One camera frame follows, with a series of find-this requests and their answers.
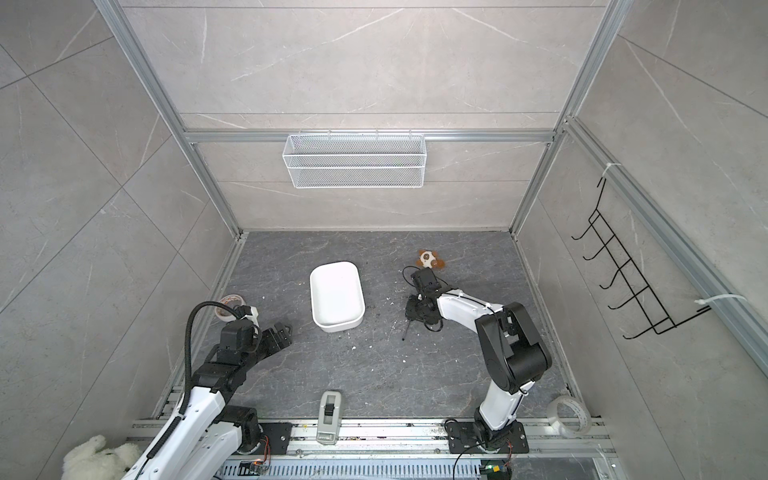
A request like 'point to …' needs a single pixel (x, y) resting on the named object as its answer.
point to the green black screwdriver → (403, 339)
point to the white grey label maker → (329, 420)
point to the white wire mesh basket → (354, 160)
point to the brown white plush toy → (429, 259)
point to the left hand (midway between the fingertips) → (278, 326)
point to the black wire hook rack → (646, 301)
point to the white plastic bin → (337, 295)
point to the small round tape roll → (224, 314)
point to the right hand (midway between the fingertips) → (412, 309)
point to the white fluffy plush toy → (89, 461)
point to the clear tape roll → (552, 413)
